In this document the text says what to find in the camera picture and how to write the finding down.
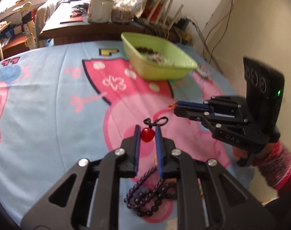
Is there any green plastic basin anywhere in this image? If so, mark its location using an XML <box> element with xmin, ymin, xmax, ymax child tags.
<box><xmin>121</xmin><ymin>32</ymin><xmax>198</xmax><ymax>81</ymax></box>

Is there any cream plastic toy stand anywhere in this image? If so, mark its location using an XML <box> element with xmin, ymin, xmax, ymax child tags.
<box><xmin>12</xmin><ymin>2</ymin><xmax>38</xmax><ymax>51</ymax></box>

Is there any white enamel mug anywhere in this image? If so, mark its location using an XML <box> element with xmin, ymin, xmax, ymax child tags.
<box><xmin>87</xmin><ymin>0</ymin><xmax>115</xmax><ymax>24</ymax></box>

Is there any red booklet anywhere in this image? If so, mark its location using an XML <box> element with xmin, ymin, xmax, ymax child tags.
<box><xmin>60</xmin><ymin>17</ymin><xmax>84</xmax><ymax>25</ymax></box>

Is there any black wall cable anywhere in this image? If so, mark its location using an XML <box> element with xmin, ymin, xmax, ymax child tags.
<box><xmin>204</xmin><ymin>0</ymin><xmax>242</xmax><ymax>61</ymax></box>

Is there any cartoon pig printed blanket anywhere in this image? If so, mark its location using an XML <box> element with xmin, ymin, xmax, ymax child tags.
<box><xmin>0</xmin><ymin>41</ymin><xmax>264</xmax><ymax>230</ymax></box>

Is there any dark wooden desk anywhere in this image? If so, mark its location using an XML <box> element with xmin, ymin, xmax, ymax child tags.
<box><xmin>39</xmin><ymin>2</ymin><xmax>165</xmax><ymax>46</ymax></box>

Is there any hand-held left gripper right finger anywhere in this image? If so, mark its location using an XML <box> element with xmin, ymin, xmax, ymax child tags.
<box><xmin>155</xmin><ymin>126</ymin><xmax>276</xmax><ymax>230</ymax></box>

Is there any large-bead dark purple bracelet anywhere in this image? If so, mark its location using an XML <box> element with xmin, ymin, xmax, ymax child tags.
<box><xmin>136</xmin><ymin>181</ymin><xmax>178</xmax><ymax>218</ymax></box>

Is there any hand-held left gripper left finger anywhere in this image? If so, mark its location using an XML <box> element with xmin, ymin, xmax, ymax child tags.
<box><xmin>21</xmin><ymin>125</ymin><xmax>141</xmax><ymax>230</ymax></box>

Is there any small-bead purple bracelet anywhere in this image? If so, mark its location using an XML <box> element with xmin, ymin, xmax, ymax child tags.
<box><xmin>123</xmin><ymin>166</ymin><xmax>158</xmax><ymax>204</ymax></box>

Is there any white router with antennas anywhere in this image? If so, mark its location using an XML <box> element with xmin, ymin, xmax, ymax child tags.
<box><xmin>143</xmin><ymin>0</ymin><xmax>186</xmax><ymax>27</ymax></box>

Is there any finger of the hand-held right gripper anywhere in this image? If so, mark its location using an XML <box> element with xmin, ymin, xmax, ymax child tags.
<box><xmin>176</xmin><ymin>101</ymin><xmax>215</xmax><ymax>112</ymax></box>
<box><xmin>172</xmin><ymin>107</ymin><xmax>215</xmax><ymax>122</ymax></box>

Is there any brown bead bracelet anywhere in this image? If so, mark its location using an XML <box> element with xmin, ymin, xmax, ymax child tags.
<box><xmin>135</xmin><ymin>47</ymin><xmax>158</xmax><ymax>54</ymax></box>

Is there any red heart pendant necklace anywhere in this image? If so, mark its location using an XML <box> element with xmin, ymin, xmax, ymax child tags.
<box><xmin>141</xmin><ymin>117</ymin><xmax>169</xmax><ymax>142</ymax></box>

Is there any pale bead bracelet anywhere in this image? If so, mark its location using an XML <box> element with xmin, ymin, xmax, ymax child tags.
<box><xmin>145</xmin><ymin>54</ymin><xmax>175</xmax><ymax>66</ymax></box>

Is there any chair draped with light cloth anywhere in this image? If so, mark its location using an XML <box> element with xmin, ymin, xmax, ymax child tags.
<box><xmin>36</xmin><ymin>0</ymin><xmax>71</xmax><ymax>49</ymax></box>

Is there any person's right hand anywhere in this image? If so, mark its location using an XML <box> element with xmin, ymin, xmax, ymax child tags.
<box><xmin>232</xmin><ymin>142</ymin><xmax>279</xmax><ymax>169</ymax></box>

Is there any white charging pad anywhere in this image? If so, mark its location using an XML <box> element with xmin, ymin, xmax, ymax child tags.
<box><xmin>197</xmin><ymin>65</ymin><xmax>212</xmax><ymax>78</ymax></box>

